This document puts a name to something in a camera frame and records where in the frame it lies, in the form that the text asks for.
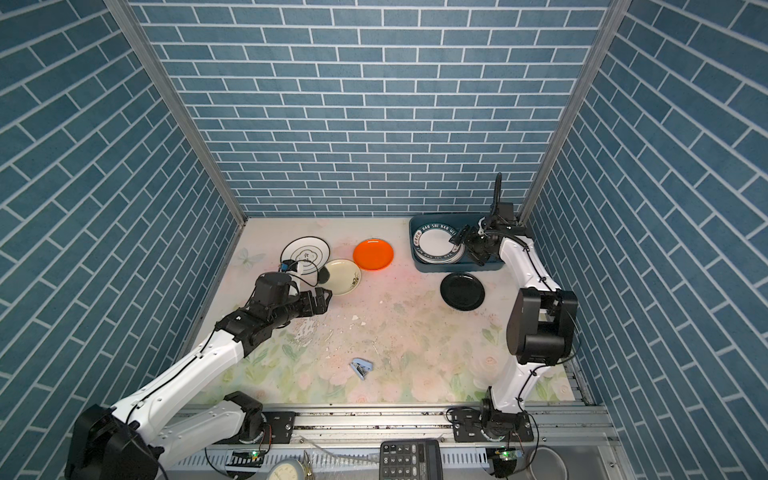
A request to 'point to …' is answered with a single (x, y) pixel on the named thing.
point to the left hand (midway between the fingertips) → (320, 294)
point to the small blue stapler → (361, 367)
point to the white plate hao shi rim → (431, 244)
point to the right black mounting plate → (474, 425)
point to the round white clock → (287, 469)
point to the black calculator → (410, 459)
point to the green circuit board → (245, 459)
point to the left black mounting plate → (281, 423)
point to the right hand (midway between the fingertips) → (456, 241)
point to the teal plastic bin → (465, 264)
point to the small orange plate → (373, 254)
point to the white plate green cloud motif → (310, 253)
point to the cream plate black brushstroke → (344, 277)
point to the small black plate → (462, 291)
